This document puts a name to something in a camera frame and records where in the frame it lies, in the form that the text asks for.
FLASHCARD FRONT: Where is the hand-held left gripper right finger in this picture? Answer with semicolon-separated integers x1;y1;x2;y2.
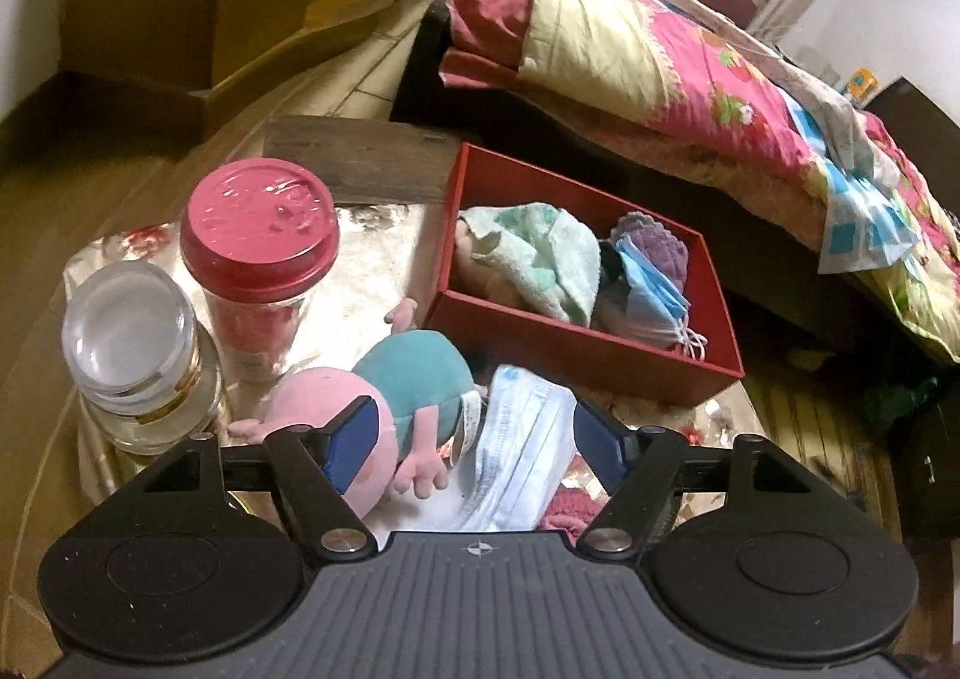
574;398;807;560

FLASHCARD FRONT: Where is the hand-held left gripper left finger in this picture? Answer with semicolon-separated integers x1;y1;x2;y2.
142;398;380;560

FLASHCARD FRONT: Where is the pink pig plush toy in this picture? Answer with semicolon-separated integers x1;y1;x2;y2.
227;368;398;519

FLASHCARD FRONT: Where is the packet of white face masks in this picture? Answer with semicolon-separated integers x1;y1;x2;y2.
450;364;578;534

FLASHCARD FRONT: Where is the teal pig plush toy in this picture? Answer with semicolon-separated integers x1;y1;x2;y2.
351;299;488;500

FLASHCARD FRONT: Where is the red cardboard box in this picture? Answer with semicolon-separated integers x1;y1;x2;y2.
424;141;745;406

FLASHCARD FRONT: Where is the blue face mask bundle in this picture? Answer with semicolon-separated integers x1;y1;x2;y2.
600;240;710;359

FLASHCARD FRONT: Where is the black multicoloured plush toy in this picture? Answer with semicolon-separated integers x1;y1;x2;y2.
598;240;628;290

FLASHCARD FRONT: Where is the beige plush toy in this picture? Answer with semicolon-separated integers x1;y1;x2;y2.
454;218;526;305

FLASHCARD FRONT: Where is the green white towel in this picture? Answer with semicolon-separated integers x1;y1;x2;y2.
457;201;601;328

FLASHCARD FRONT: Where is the purple knitted cloth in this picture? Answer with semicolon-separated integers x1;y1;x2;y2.
611;210;689;294

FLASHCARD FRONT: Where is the red knitted cloth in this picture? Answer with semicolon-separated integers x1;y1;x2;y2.
540;488;612;534

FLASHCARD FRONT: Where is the pink lidded tumbler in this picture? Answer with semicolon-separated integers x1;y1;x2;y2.
180;159;340;380

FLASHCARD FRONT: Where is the clear glass jar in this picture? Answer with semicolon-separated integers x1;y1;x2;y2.
61;260;226;456

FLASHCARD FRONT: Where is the green bag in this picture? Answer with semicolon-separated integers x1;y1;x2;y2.
862;375;938;425

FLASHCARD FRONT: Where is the dark cabinet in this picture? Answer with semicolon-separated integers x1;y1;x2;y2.
892;364;960;537

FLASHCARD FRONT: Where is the blue checked white sheet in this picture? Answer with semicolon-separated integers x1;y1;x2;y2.
780;79;923;275

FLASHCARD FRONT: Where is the pink printed quilt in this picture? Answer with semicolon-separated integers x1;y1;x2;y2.
439;0;960;350

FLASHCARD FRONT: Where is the dark wooden headboard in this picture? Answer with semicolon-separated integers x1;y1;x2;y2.
862;75;960;148

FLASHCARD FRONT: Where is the dark bed frame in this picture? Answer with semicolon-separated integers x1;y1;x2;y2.
390;0;960;365

